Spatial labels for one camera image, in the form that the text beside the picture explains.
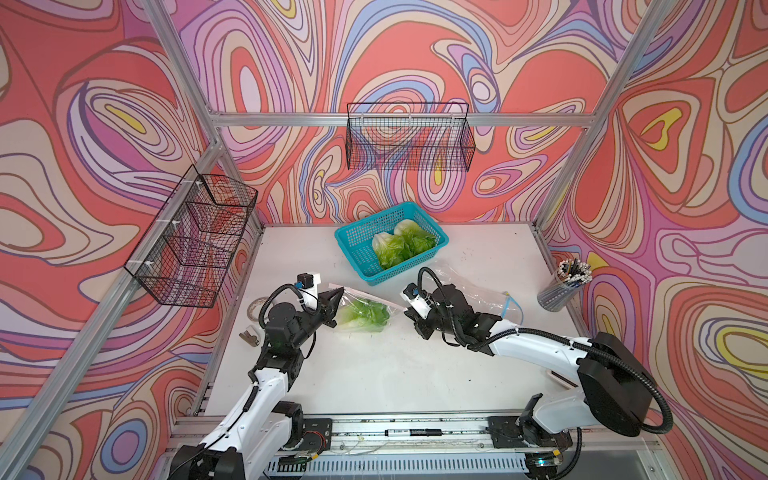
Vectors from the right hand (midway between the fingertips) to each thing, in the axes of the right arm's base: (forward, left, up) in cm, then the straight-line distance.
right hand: (411, 318), depth 84 cm
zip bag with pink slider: (+3, +16, +10) cm, 19 cm away
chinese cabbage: (+25, +5, +1) cm, 26 cm away
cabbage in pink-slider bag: (-1, +14, +4) cm, 14 cm away
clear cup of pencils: (+8, -47, +7) cm, 48 cm away
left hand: (+2, +18, +11) cm, 21 cm away
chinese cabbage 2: (+30, -5, +1) cm, 30 cm away
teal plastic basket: (+36, +17, -5) cm, 40 cm away
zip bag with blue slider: (+10, -23, -6) cm, 26 cm away
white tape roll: (+8, +49, -5) cm, 50 cm away
